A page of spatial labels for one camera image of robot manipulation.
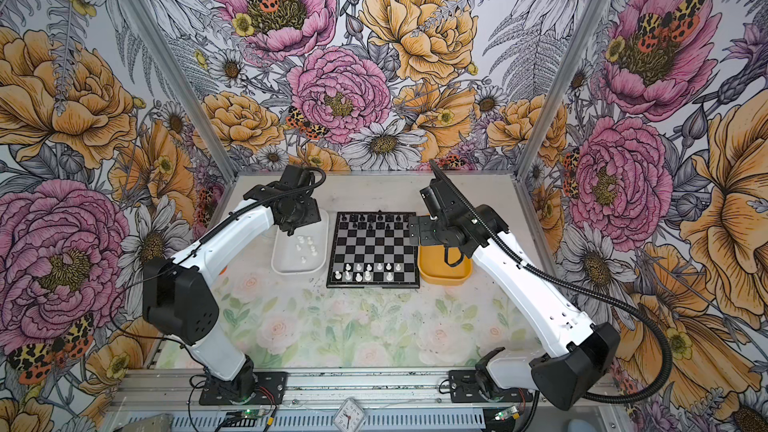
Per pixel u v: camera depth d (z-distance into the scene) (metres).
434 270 0.94
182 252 0.49
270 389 0.74
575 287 0.41
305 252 0.99
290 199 0.65
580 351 0.38
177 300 0.45
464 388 0.74
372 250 0.98
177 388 0.75
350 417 0.69
